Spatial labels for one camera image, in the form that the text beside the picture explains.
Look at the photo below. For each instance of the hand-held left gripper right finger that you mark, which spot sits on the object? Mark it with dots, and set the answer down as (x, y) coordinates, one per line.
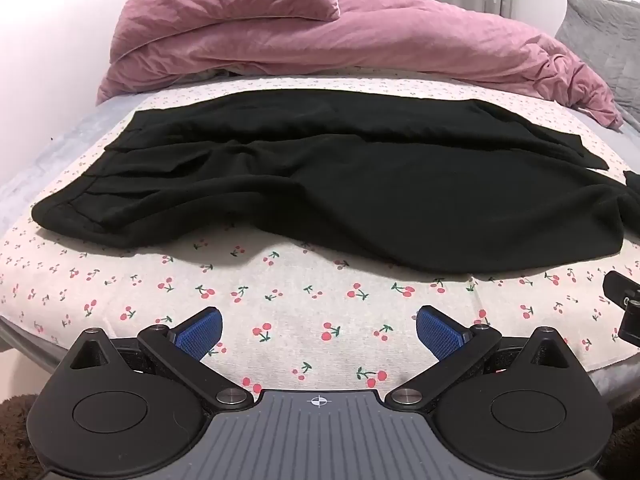
(434, 330)

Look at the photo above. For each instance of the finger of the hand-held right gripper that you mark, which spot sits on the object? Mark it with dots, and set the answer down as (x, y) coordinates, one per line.
(620, 287)

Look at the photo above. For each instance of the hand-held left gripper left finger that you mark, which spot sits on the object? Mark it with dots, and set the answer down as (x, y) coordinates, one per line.
(202, 332)

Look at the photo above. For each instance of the black pants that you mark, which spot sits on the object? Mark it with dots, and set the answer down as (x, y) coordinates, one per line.
(380, 185)

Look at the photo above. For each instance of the cherry-print bed cover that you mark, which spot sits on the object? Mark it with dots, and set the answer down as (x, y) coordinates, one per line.
(300, 320)

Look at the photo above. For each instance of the grey padded headboard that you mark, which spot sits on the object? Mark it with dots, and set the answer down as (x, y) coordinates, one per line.
(607, 45)

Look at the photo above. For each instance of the pink duvet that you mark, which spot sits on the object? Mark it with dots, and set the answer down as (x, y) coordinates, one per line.
(310, 40)

